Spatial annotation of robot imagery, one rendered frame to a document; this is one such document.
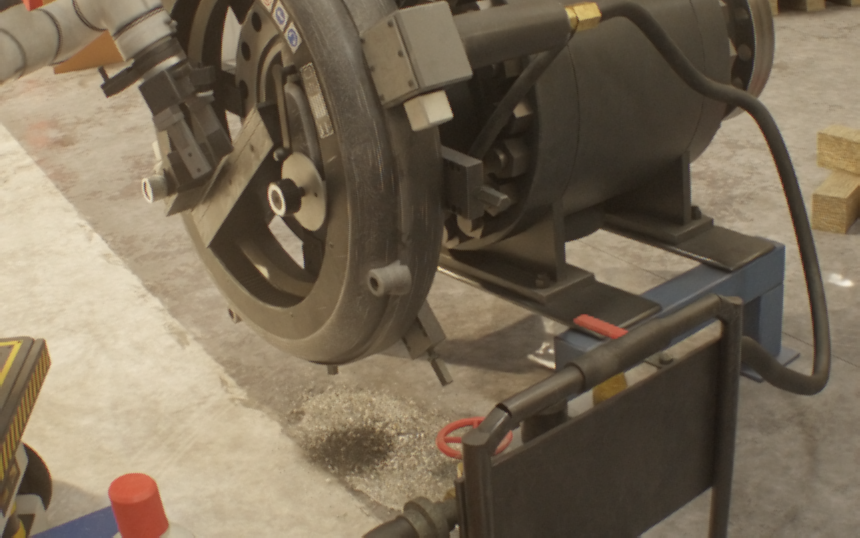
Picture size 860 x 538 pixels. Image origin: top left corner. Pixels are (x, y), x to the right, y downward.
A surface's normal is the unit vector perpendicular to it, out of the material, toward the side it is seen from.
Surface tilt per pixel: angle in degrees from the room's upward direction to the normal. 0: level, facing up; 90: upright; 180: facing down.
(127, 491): 0
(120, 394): 0
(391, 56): 90
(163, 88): 84
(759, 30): 85
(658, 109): 100
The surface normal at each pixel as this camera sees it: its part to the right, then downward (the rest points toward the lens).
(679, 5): 0.51, -0.15
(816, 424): -0.10, -0.93
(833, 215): -0.62, 0.34
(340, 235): -0.80, 0.29
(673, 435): 0.60, 0.23
